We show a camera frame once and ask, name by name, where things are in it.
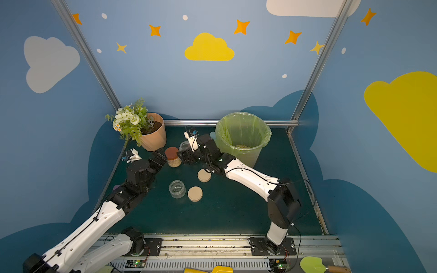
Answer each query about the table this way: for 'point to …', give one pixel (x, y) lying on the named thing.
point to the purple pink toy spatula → (115, 187)
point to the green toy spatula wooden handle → (336, 269)
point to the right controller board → (279, 265)
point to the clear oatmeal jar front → (177, 189)
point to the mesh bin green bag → (242, 135)
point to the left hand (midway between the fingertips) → (163, 153)
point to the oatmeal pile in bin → (242, 146)
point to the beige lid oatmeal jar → (184, 145)
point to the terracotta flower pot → (153, 136)
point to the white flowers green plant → (131, 121)
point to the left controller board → (135, 264)
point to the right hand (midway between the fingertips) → (187, 148)
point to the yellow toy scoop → (218, 269)
